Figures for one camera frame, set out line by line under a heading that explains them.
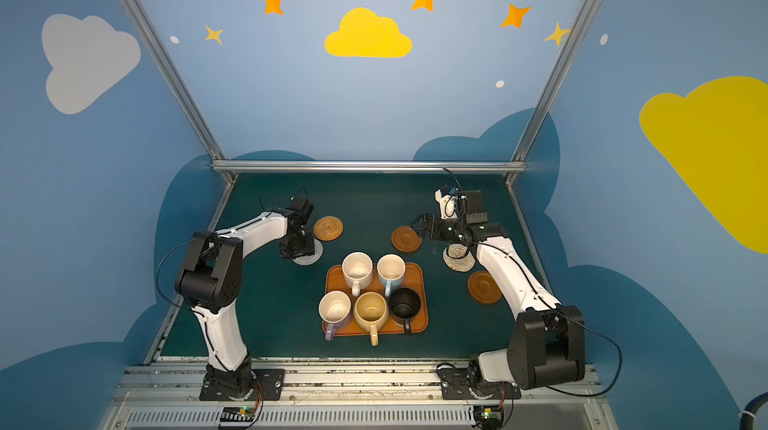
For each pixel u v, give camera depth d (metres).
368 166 1.28
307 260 0.96
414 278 0.93
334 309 0.86
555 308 0.44
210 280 0.51
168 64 0.87
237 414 0.73
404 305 0.86
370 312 0.86
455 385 0.74
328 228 1.06
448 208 0.75
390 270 0.91
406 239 1.03
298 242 0.84
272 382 0.75
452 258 0.98
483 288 0.91
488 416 0.73
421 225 0.75
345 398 0.73
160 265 0.86
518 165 1.16
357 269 0.93
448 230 0.72
